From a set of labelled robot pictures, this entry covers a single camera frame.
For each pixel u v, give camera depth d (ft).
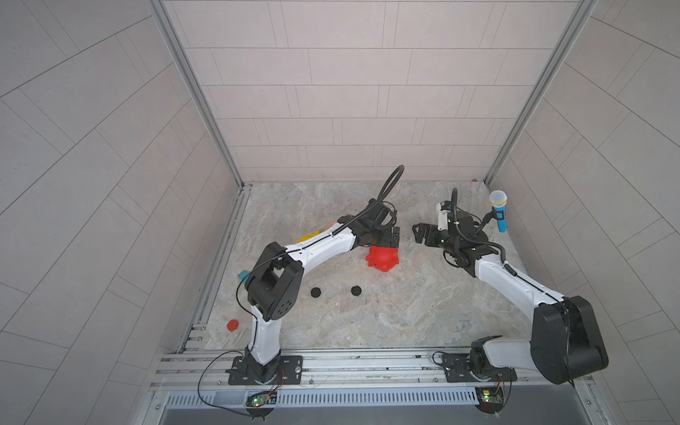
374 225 2.26
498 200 2.60
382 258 2.83
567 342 1.34
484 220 2.92
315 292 2.78
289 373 2.32
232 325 2.53
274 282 1.58
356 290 2.81
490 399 2.23
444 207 2.49
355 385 2.28
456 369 2.33
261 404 2.07
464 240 2.12
